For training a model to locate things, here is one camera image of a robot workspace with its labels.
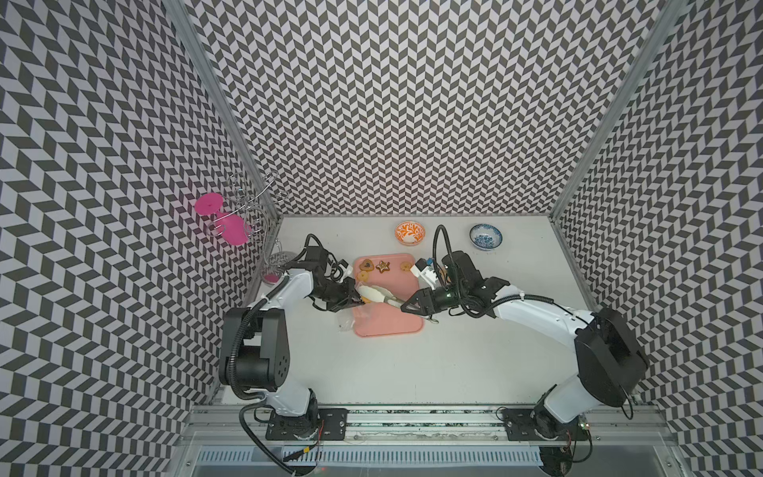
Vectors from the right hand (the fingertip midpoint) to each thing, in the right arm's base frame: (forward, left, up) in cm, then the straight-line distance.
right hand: (409, 312), depth 78 cm
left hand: (+5, +13, -5) cm, 15 cm away
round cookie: (+5, +12, -2) cm, 13 cm away
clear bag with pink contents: (+2, +15, -10) cm, 18 cm away
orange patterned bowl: (+38, -2, -11) cm, 40 cm away
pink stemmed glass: (+21, +50, +12) cm, 55 cm away
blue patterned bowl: (+35, -30, -11) cm, 47 cm away
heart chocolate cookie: (+24, +14, -13) cm, 31 cm away
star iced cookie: (+23, +8, -12) cm, 27 cm away
